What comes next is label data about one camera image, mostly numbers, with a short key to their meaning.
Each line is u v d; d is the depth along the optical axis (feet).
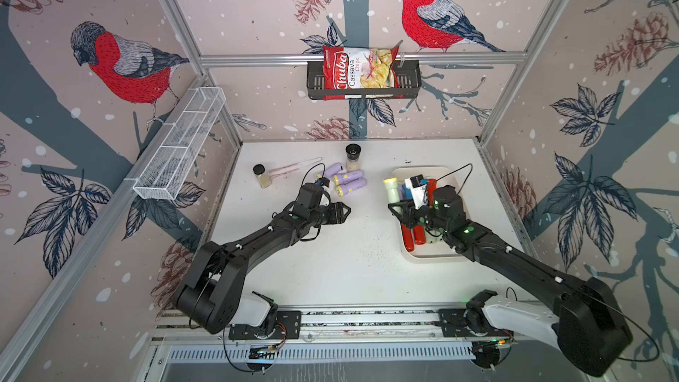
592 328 1.30
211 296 1.39
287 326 2.40
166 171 2.34
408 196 2.39
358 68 2.87
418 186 2.30
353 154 3.34
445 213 2.01
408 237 2.87
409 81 3.11
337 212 2.52
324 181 2.65
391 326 2.44
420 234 2.88
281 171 3.61
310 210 2.25
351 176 3.49
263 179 3.35
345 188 3.30
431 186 3.31
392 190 2.58
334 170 3.60
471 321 2.21
